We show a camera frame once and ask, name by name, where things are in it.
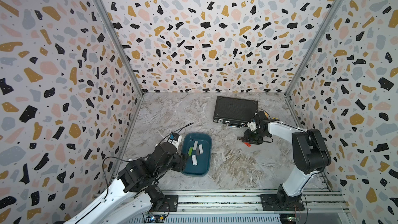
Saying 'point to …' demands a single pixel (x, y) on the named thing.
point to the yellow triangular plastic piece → (274, 118)
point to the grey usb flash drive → (197, 150)
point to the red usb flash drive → (247, 144)
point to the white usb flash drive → (194, 157)
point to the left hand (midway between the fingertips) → (186, 155)
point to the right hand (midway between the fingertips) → (245, 140)
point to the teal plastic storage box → (204, 160)
